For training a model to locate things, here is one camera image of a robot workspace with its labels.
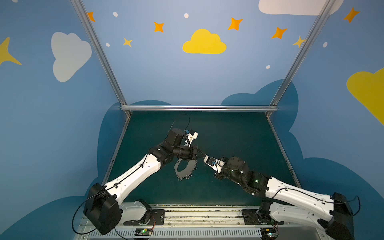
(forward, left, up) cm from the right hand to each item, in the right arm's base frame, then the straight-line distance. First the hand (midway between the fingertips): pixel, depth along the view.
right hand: (211, 157), depth 73 cm
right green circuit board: (-28, -30, -22) cm, 46 cm away
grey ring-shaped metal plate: (+2, +11, -21) cm, 24 cm away
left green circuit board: (-31, +32, -20) cm, 49 cm away
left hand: (0, +2, +3) cm, 4 cm away
